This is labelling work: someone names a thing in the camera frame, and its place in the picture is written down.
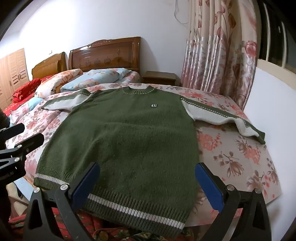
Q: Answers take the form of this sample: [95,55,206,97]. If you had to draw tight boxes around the green knit sweater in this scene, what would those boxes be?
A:
[33,85,266,232]

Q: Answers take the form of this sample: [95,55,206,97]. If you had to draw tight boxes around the small wooden headboard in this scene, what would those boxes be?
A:
[31,52,67,79]

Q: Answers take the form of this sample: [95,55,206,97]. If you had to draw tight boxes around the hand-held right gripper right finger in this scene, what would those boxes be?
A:
[195,162,272,241]

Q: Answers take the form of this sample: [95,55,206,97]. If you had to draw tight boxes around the red pillow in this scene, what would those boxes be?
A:
[11,75,55,103]

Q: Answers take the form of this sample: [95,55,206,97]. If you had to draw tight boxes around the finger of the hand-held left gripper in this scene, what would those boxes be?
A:
[0,123,25,141]
[0,133,45,163]

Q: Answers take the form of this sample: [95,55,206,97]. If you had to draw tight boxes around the pink floral bed sheet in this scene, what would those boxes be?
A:
[7,82,282,227]

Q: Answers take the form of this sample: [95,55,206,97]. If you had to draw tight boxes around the wooden nightstand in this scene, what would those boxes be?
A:
[142,71,182,87]

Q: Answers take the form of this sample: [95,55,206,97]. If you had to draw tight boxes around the orange floral pillow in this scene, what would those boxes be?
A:
[35,69,84,100]

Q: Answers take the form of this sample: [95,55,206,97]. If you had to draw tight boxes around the floral curtain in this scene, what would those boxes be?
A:
[180,0,258,109]

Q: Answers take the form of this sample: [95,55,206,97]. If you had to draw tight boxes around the thin wall cable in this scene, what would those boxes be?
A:
[173,0,190,25]

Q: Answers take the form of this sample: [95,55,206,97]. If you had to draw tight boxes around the window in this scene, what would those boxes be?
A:
[257,0,296,78]

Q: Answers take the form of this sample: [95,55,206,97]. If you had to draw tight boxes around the wooden wardrobe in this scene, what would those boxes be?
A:
[0,48,30,109]

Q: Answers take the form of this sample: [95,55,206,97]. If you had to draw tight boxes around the light blue cloth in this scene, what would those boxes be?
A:
[28,97,45,110]

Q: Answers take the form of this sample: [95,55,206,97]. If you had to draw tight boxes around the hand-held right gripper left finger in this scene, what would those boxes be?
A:
[23,162,101,241]

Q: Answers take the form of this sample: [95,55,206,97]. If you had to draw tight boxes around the light blue floral pillow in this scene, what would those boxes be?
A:
[60,68,132,92]

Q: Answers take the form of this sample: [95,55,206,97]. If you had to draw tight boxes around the large wooden headboard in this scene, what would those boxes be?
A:
[69,36,141,73]

